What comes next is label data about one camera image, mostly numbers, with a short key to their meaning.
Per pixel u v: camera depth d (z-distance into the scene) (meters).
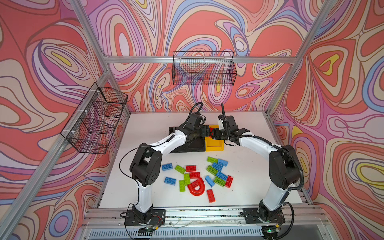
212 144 1.01
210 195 0.80
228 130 0.72
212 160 0.93
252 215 0.73
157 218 0.72
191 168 0.88
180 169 0.90
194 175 0.86
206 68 0.96
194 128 0.71
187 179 0.84
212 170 0.88
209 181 0.84
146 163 0.52
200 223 0.73
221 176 0.86
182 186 0.84
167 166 0.89
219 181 0.84
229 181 0.82
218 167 0.89
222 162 0.91
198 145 1.04
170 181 0.84
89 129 0.73
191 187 0.82
